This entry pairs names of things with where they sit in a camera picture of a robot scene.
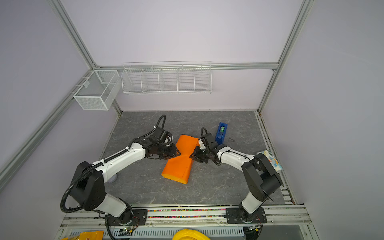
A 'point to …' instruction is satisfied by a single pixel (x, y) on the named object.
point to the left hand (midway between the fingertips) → (178, 156)
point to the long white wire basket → (167, 77)
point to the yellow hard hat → (186, 234)
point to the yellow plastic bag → (89, 235)
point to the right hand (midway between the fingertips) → (190, 158)
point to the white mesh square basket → (99, 90)
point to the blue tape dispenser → (221, 133)
